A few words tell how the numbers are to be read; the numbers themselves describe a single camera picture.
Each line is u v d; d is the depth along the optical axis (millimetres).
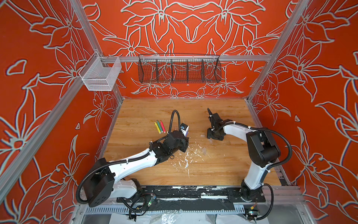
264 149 490
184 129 684
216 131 711
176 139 586
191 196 742
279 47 854
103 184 401
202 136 953
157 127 992
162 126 1005
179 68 976
